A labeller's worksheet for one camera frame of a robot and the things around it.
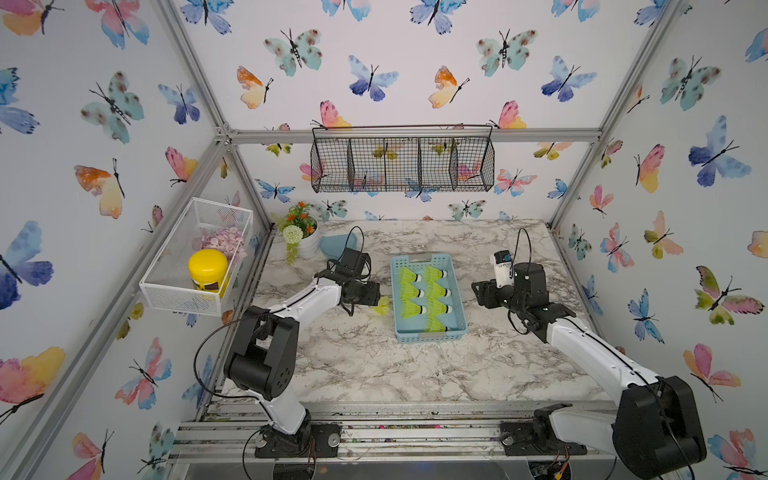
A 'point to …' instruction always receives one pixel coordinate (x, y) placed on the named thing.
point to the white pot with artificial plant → (300, 231)
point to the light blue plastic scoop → (334, 245)
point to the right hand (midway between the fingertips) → (486, 279)
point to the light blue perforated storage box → (415, 329)
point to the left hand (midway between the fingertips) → (374, 291)
